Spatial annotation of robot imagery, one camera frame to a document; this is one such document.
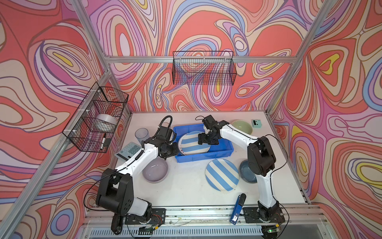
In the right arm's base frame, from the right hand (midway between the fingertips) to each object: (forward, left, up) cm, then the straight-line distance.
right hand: (205, 145), depth 95 cm
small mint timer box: (+19, -40, -3) cm, 45 cm away
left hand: (-7, +16, +6) cm, 18 cm away
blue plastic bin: (-1, -13, -5) cm, 14 cm away
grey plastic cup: (+6, +40, +7) cm, 41 cm away
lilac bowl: (-16, +30, -1) cm, 34 cm away
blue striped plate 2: (-18, -9, -4) cm, 21 cm away
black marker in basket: (-7, +53, +22) cm, 57 cm away
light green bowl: (+16, -29, -1) cm, 34 cm away
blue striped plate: (+1, +11, 0) cm, 11 cm away
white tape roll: (-4, +50, +29) cm, 58 cm away
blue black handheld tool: (-37, -13, -2) cm, 39 cm away
